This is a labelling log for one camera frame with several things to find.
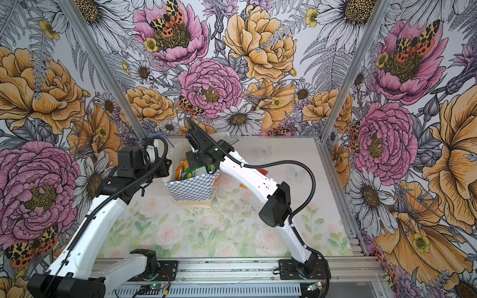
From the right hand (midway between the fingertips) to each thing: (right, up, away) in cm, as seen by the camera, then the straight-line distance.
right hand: (194, 163), depth 79 cm
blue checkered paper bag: (+1, -12, -3) cm, 12 cm away
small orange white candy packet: (+20, -9, -2) cm, 22 cm away
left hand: (-9, -1, -4) cm, 9 cm away
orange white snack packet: (-9, -5, +8) cm, 13 cm away
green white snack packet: (-5, -5, +7) cm, 10 cm away
